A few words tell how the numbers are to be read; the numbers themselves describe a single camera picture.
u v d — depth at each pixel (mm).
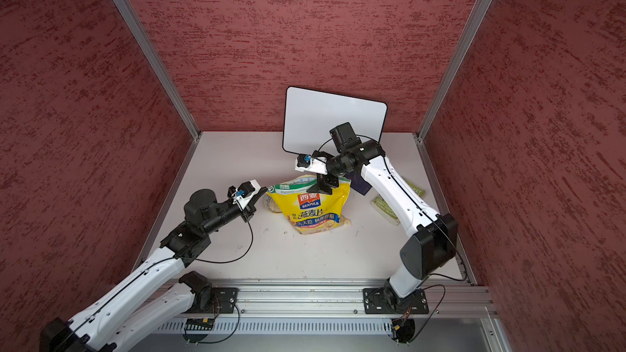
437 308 711
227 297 742
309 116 1001
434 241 416
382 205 927
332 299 757
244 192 588
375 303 727
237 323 706
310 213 790
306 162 621
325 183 657
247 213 639
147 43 874
